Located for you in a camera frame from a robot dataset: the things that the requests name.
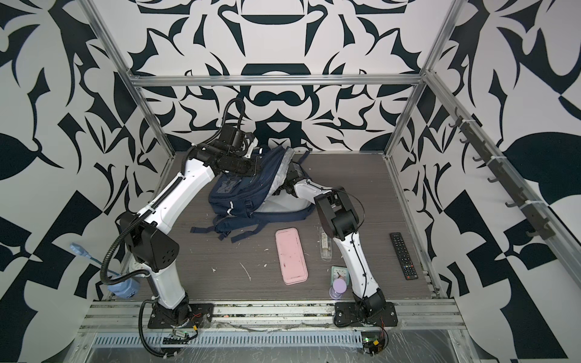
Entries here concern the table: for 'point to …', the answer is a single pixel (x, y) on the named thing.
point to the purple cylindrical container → (338, 288)
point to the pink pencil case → (292, 255)
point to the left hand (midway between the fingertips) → (258, 165)
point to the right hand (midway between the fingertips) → (255, 180)
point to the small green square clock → (340, 272)
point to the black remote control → (403, 256)
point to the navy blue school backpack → (237, 201)
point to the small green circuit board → (372, 341)
